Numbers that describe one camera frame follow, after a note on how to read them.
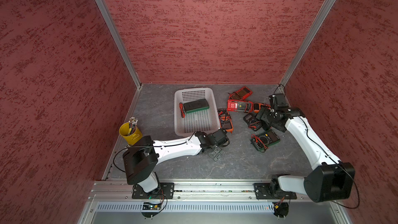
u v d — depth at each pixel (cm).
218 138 63
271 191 67
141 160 43
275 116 59
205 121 100
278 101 63
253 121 96
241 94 111
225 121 95
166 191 75
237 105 101
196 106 103
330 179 40
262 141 87
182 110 100
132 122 79
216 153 73
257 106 103
